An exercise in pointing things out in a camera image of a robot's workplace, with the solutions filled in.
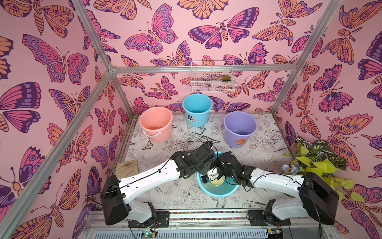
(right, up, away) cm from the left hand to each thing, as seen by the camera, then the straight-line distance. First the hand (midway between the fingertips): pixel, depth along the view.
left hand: (207, 162), depth 75 cm
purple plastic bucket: (+26, +18, +33) cm, 46 cm away
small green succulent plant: (+14, +49, +18) cm, 54 cm away
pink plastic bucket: (-34, +21, +32) cm, 51 cm away
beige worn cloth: (-48, -8, +16) cm, 51 cm away
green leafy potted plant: (+53, +4, -4) cm, 53 cm away
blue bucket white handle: (+8, -11, -7) cm, 15 cm away
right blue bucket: (-4, +32, +34) cm, 47 cm away
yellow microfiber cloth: (+6, -12, +5) cm, 14 cm away
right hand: (+1, +1, +8) cm, 8 cm away
